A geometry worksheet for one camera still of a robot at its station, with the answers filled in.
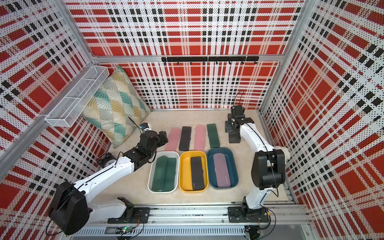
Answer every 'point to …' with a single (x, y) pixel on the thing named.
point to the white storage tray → (152, 168)
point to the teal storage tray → (232, 166)
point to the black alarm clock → (105, 159)
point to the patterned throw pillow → (117, 106)
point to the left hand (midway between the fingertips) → (163, 134)
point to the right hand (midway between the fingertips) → (235, 126)
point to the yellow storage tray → (185, 185)
